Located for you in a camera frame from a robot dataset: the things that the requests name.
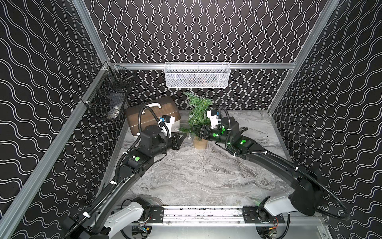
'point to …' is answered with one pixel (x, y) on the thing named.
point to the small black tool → (242, 129)
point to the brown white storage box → (148, 114)
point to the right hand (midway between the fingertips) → (193, 128)
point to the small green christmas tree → (197, 116)
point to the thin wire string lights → (193, 116)
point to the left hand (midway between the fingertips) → (186, 132)
